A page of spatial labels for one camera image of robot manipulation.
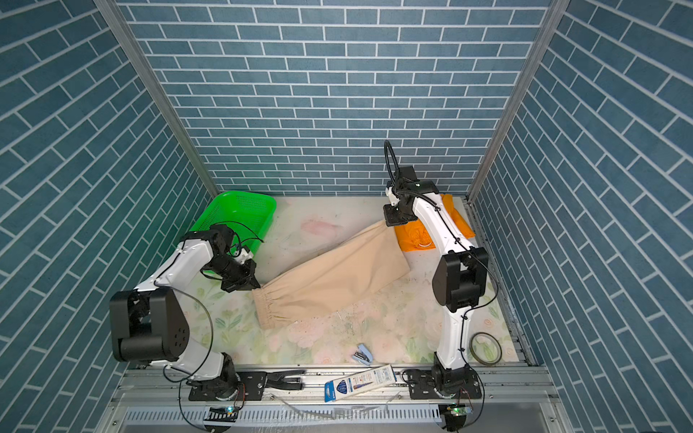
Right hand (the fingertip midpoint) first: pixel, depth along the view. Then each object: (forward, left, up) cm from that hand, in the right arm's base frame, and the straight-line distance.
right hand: (391, 216), depth 91 cm
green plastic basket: (+11, +60, -17) cm, 63 cm away
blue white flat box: (-48, +7, -17) cm, 51 cm away
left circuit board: (-57, +42, -20) cm, 74 cm away
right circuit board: (-52, -19, -20) cm, 59 cm away
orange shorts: (+4, -10, -15) cm, 19 cm away
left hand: (-25, +40, -7) cm, 48 cm away
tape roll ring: (-34, -34, -18) cm, 51 cm away
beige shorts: (-20, +19, -10) cm, 29 cm away
